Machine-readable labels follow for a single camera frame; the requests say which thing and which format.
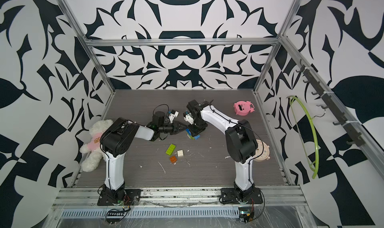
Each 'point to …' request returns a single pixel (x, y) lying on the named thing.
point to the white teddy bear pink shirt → (93, 148)
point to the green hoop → (315, 172)
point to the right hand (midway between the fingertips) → (194, 130)
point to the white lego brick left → (180, 153)
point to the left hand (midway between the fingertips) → (187, 125)
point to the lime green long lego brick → (170, 149)
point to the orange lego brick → (173, 159)
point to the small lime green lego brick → (191, 137)
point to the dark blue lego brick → (197, 137)
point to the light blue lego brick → (188, 131)
